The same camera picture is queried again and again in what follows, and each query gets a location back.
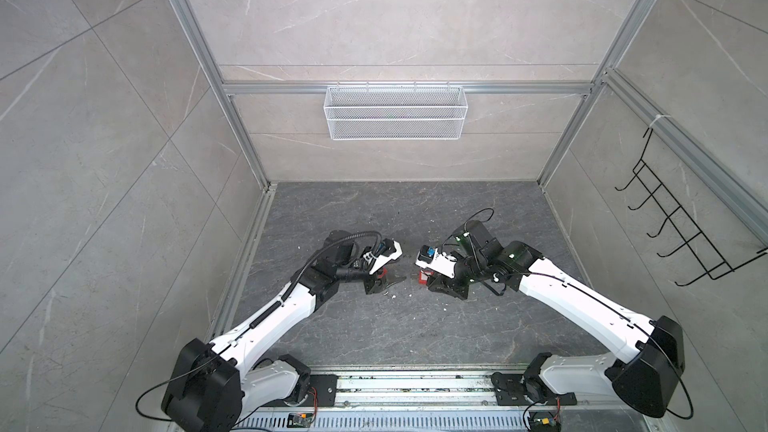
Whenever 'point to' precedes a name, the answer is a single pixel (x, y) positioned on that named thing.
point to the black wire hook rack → (690, 236)
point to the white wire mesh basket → (393, 113)
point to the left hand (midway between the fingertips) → (398, 260)
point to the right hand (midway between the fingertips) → (434, 276)
